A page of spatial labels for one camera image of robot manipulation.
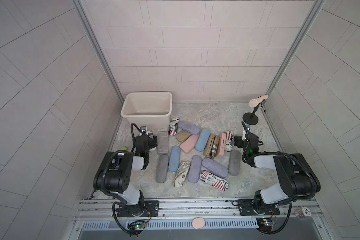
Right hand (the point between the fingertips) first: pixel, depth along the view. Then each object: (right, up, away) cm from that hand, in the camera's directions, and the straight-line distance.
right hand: (243, 133), depth 95 cm
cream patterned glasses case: (-39, -19, -16) cm, 46 cm away
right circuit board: (0, -38, -27) cm, 47 cm away
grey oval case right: (-10, -16, -12) cm, 22 cm away
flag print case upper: (-45, +4, +4) cm, 46 cm away
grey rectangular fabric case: (-51, -5, -3) cm, 51 cm away
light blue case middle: (-27, -3, -4) cm, 27 cm away
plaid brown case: (-19, -4, -6) cm, 20 cm away
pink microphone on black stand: (+10, +9, +11) cm, 18 cm away
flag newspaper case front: (-22, -22, -18) cm, 36 cm away
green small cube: (-75, -9, -5) cm, 76 cm away
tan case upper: (-39, -1, -1) cm, 39 cm away
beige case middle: (-23, -6, -7) cm, 25 cm away
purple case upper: (-35, +4, -1) cm, 35 cm away
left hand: (-61, 0, 0) cm, 61 cm away
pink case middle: (-35, -7, -4) cm, 36 cm away
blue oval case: (-43, -14, -8) cm, 46 cm away
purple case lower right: (-21, -17, -13) cm, 30 cm away
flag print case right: (-10, -4, -4) cm, 11 cm away
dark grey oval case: (-50, -18, -14) cm, 55 cm away
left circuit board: (-58, -36, -30) cm, 75 cm away
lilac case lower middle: (-32, -18, -14) cm, 39 cm away
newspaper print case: (-60, -1, 0) cm, 60 cm away
